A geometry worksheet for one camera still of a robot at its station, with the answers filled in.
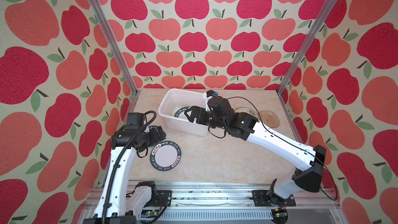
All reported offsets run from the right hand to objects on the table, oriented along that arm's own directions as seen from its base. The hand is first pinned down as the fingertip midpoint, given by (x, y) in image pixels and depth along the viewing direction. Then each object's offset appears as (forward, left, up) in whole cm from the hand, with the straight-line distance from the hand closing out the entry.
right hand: (194, 112), depth 68 cm
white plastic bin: (+23, +19, -19) cm, 36 cm away
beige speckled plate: (+25, -48, -33) cm, 63 cm away
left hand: (-8, +16, -13) cm, 22 cm away
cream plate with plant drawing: (+29, -34, -31) cm, 55 cm away
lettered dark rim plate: (-8, +17, -34) cm, 39 cm away
